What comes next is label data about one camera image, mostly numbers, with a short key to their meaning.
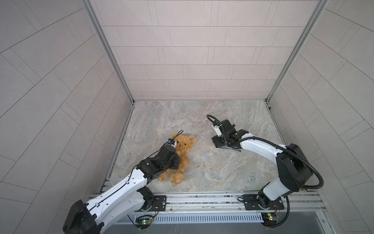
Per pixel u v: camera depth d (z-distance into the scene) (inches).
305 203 28.6
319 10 28.0
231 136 26.2
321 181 15.5
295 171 17.3
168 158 23.9
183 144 30.4
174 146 28.2
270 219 26.8
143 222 25.7
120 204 21.3
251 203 28.0
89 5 27.7
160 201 28.4
